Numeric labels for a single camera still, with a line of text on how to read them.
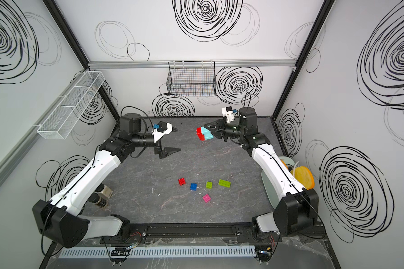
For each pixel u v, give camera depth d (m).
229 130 0.64
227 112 0.70
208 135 0.73
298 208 0.41
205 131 0.69
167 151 0.61
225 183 0.89
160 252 0.77
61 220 0.37
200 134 0.70
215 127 0.66
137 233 0.72
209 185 0.87
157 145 0.61
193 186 0.87
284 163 0.49
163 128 0.56
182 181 0.89
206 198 0.83
